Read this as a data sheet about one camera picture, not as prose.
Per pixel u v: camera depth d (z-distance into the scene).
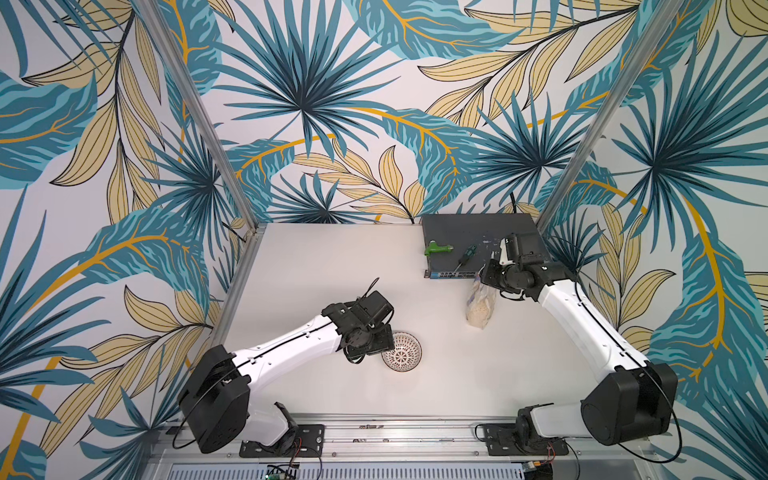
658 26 0.70
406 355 0.87
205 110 0.86
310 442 0.73
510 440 0.73
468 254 1.03
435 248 1.07
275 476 0.71
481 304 0.84
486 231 1.13
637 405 0.40
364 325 0.58
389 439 0.75
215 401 0.40
